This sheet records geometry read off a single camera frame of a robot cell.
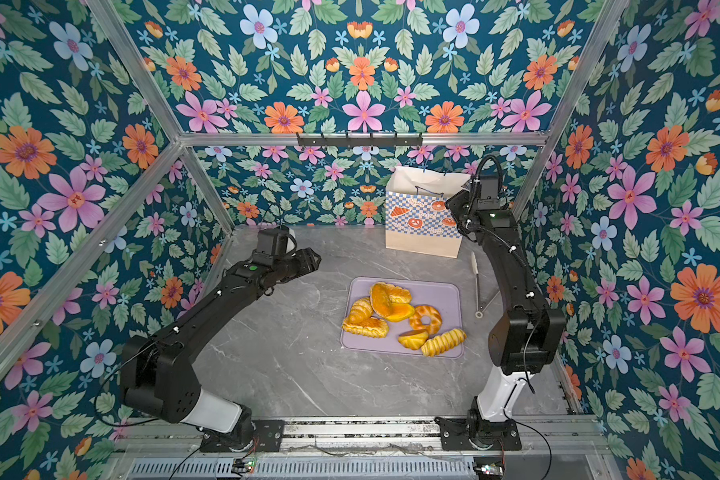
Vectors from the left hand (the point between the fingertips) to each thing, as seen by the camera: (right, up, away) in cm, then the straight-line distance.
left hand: (318, 252), depth 83 cm
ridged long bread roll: (+35, -26, 0) cm, 44 cm away
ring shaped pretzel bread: (+30, -19, +10) cm, 37 cm away
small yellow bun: (+27, -25, +1) cm, 37 cm away
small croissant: (+12, -17, +5) cm, 22 cm away
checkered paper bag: (+29, +12, +14) cm, 35 cm away
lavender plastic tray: (+39, -15, +18) cm, 46 cm away
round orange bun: (+18, -14, +5) cm, 23 cm away
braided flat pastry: (+16, -22, +5) cm, 28 cm away
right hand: (+38, +15, 0) cm, 41 cm away
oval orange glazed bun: (+24, -19, +8) cm, 31 cm away
